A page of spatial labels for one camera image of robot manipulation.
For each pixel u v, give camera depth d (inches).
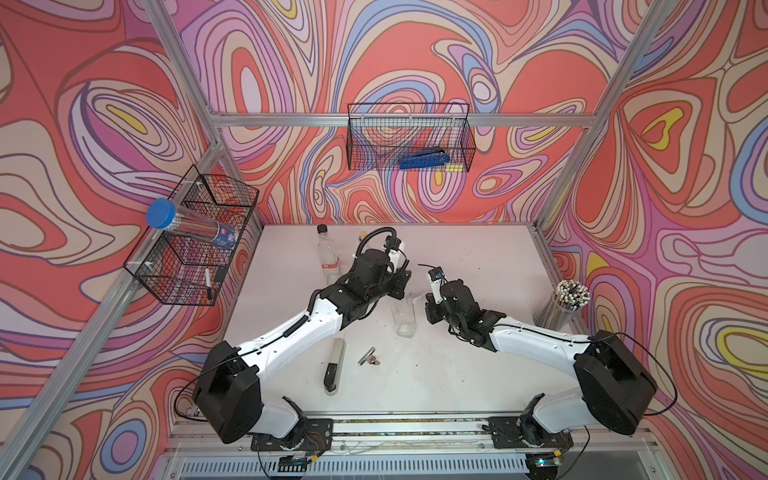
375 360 33.3
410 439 29.1
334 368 32.1
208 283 28.3
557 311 32.6
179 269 28.9
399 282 27.2
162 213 24.7
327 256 34.8
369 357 33.8
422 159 35.6
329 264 36.6
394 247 26.6
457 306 25.7
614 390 17.0
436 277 29.9
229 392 16.0
